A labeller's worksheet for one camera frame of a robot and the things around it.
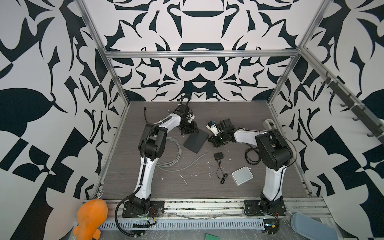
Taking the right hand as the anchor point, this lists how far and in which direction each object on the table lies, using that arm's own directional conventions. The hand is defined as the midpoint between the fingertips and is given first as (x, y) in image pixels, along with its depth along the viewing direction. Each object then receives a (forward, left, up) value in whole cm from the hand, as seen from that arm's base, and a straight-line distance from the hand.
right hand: (210, 138), depth 99 cm
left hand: (+5, +7, +2) cm, 9 cm away
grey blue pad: (-48, -43, -1) cm, 64 cm away
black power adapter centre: (-13, -4, 0) cm, 13 cm away
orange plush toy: (-43, +55, +10) cm, 70 cm away
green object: (-51, +4, +1) cm, 51 cm away
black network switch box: (-1, +9, -1) cm, 9 cm away
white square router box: (-24, -16, 0) cm, 29 cm away
